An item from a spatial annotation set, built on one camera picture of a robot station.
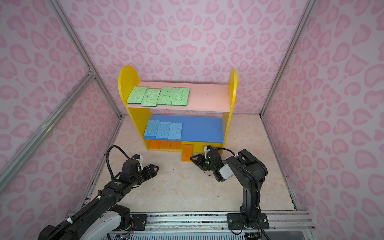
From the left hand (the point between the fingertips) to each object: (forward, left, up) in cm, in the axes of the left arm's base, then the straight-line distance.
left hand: (155, 167), depth 85 cm
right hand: (+6, -21, -3) cm, 22 cm away
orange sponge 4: (+12, -17, -5) cm, 22 cm away
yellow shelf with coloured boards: (+49, -2, -8) cm, 50 cm away
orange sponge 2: (+17, -3, -4) cm, 17 cm away
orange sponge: (+18, +4, -3) cm, 18 cm away
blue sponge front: (+20, -11, +8) cm, 24 cm away
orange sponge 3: (+18, -9, -5) cm, 21 cm away
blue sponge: (+22, +4, +8) cm, 24 cm away
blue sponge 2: (+21, -3, +8) cm, 22 cm away
